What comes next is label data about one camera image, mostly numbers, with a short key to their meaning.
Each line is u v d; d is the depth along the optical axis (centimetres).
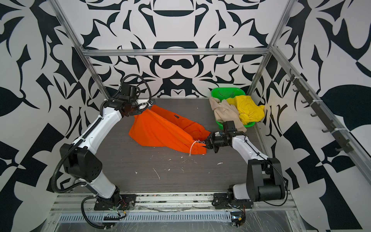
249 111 98
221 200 74
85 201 66
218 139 76
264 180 43
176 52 92
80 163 44
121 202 72
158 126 86
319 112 55
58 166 49
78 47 89
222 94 122
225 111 93
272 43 87
